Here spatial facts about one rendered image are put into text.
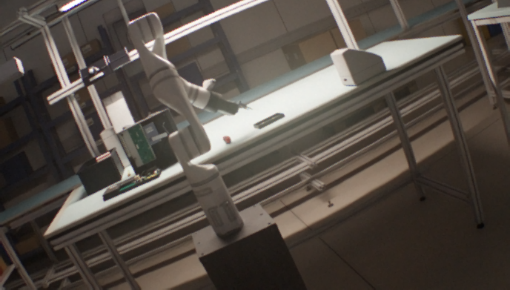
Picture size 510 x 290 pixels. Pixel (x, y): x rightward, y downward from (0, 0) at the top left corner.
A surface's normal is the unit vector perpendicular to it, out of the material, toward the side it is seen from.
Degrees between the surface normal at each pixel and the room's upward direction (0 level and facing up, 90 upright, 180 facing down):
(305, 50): 90
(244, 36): 90
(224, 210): 90
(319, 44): 90
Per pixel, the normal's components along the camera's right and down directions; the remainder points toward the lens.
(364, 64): 0.23, 0.07
